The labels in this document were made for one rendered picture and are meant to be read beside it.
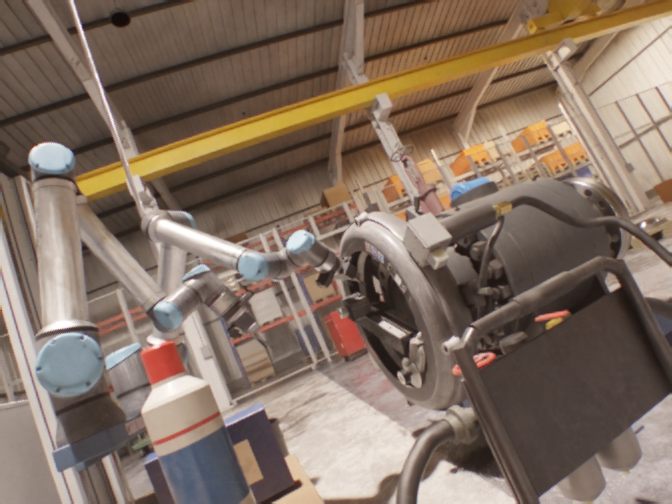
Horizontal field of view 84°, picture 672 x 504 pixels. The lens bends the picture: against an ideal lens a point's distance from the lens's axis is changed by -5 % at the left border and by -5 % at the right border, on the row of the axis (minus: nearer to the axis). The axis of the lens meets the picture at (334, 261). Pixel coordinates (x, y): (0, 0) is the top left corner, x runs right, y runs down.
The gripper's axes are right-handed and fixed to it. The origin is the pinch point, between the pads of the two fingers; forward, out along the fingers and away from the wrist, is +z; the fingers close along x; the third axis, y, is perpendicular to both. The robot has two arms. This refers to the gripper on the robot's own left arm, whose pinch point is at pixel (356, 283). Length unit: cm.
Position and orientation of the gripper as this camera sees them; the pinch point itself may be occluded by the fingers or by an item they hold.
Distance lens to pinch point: 155.0
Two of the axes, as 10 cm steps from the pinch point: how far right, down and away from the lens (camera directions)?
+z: 6.4, 4.8, 6.0
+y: 3.6, -8.8, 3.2
